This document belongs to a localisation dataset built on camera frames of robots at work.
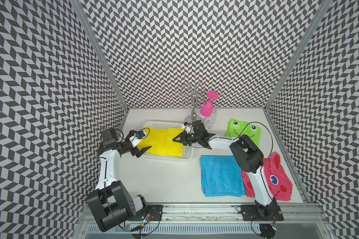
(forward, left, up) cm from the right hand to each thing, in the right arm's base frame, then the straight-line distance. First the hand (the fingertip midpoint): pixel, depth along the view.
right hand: (174, 141), depth 90 cm
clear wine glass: (+19, -24, -4) cm, 31 cm away
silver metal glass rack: (+19, -12, +19) cm, 29 cm away
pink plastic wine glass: (+20, -21, +8) cm, 30 cm away
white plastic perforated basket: (-5, -8, -2) cm, 10 cm away
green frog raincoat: (+14, -43, -6) cm, 46 cm away
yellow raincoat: (0, +8, 0) cm, 8 cm away
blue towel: (-19, -28, -8) cm, 34 cm away
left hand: (-4, +16, +9) cm, 18 cm away
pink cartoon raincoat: (-23, -60, -10) cm, 65 cm away
